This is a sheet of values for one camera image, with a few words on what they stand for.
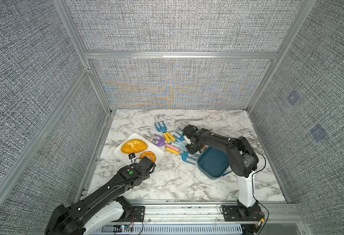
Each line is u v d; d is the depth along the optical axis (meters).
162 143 1.00
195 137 0.72
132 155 0.72
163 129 1.08
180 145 0.99
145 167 0.62
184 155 0.95
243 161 0.53
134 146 0.93
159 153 0.95
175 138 1.03
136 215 0.73
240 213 0.65
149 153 0.93
